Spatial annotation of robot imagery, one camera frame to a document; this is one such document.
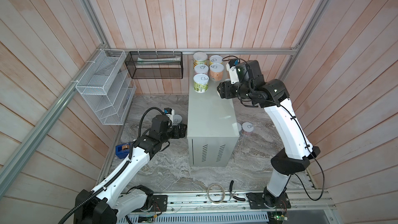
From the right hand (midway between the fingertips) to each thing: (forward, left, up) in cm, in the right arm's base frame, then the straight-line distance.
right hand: (223, 87), depth 67 cm
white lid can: (+1, -20, -36) cm, 41 cm away
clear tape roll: (-37, +5, -39) cm, 54 cm away
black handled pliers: (-35, -7, -40) cm, 54 cm away
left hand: (-9, +21, -22) cm, 31 cm away
